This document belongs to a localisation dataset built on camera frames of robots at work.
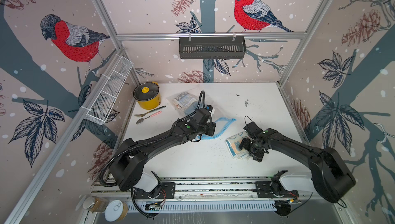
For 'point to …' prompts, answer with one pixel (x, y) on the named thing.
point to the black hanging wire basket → (212, 48)
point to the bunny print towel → (233, 143)
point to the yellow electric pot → (151, 104)
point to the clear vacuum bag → (222, 123)
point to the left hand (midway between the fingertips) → (217, 124)
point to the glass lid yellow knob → (145, 91)
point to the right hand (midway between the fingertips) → (243, 150)
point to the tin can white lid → (115, 210)
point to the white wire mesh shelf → (118, 74)
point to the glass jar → (95, 204)
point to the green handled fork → (152, 111)
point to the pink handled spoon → (141, 119)
